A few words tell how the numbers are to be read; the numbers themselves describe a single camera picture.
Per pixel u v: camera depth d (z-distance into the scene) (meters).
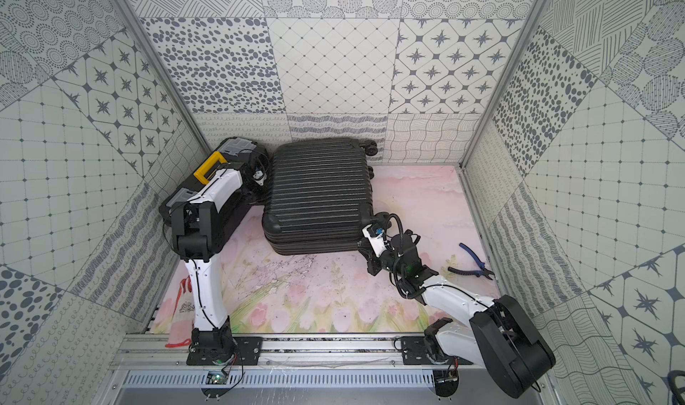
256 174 0.89
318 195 0.82
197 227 0.58
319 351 0.76
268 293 0.86
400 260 0.66
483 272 0.88
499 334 0.42
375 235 0.73
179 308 0.81
